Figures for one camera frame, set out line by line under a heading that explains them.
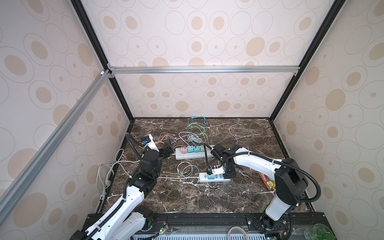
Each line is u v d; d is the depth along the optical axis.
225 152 0.64
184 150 0.93
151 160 0.55
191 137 1.06
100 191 0.86
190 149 0.95
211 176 0.80
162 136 1.09
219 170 0.76
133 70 0.90
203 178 0.86
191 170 0.91
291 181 0.45
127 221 0.57
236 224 0.75
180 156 0.95
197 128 1.10
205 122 1.17
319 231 0.68
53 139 0.55
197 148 0.94
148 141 0.63
